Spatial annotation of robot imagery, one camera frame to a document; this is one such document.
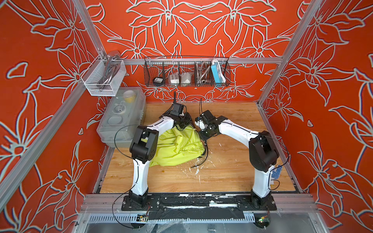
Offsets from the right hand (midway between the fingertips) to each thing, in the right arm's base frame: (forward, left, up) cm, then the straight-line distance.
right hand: (198, 136), depth 92 cm
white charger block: (+28, +16, +24) cm, 41 cm away
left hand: (+12, +3, +3) cm, 13 cm away
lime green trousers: (-10, +13, +6) cm, 17 cm away
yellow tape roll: (+25, +49, +12) cm, 56 cm away
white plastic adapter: (+31, +9, +23) cm, 40 cm away
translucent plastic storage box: (+14, +49, +9) cm, 52 cm away
